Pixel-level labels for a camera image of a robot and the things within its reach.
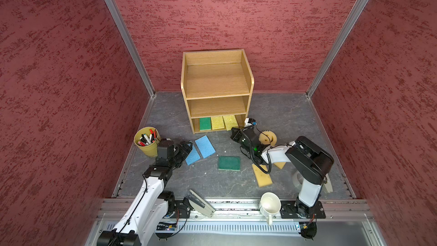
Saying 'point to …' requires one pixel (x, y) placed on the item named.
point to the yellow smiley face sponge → (264, 140)
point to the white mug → (269, 204)
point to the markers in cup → (145, 140)
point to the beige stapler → (328, 185)
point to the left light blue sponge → (193, 156)
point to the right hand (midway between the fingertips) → (229, 132)
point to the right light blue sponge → (205, 146)
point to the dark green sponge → (230, 163)
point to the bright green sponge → (205, 123)
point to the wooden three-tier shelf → (217, 83)
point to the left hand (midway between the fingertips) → (190, 151)
